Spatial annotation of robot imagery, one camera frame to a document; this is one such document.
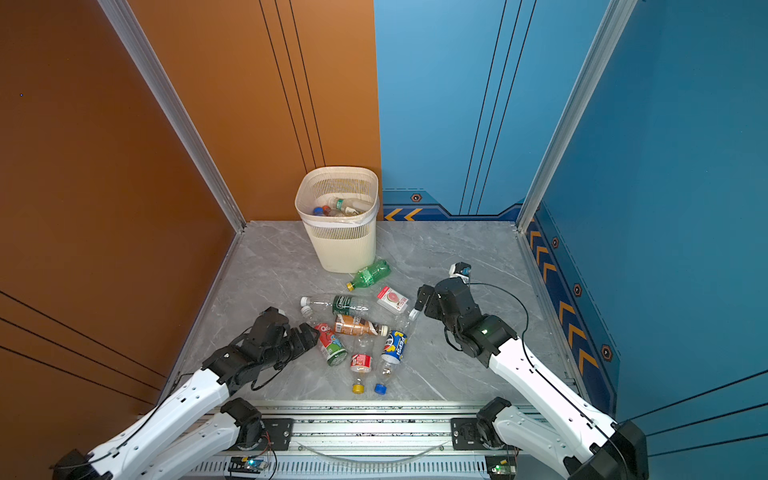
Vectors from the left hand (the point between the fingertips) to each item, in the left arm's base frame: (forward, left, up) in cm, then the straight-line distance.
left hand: (314, 337), depth 81 cm
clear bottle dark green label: (+12, -7, -2) cm, 14 cm away
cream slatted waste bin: (+32, -6, +3) cm, 32 cm away
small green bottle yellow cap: (+24, -14, -4) cm, 28 cm away
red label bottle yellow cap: (-5, -13, -3) cm, 15 cm away
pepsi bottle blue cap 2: (-3, -22, -3) cm, 22 cm away
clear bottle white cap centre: (+9, -25, -6) cm, 27 cm away
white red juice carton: (+15, -21, -4) cm, 26 cm away
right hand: (+7, -31, +11) cm, 34 cm away
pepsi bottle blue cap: (+41, +4, +9) cm, 43 cm away
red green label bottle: (-1, -4, -3) cm, 6 cm away
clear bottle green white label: (+44, -3, +9) cm, 45 cm away
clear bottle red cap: (+43, +1, +7) cm, 44 cm away
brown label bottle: (+5, -10, -3) cm, 11 cm away
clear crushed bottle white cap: (+11, +5, -7) cm, 13 cm away
